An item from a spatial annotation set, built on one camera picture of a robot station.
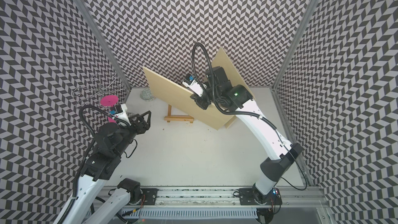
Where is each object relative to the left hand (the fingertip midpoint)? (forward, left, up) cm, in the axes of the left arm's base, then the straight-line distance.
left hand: (146, 115), depth 68 cm
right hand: (+6, -22, +6) cm, 23 cm away
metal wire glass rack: (+30, +39, -11) cm, 51 cm away
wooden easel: (+14, -9, -24) cm, 29 cm away
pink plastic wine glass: (+6, +18, +3) cm, 19 cm away
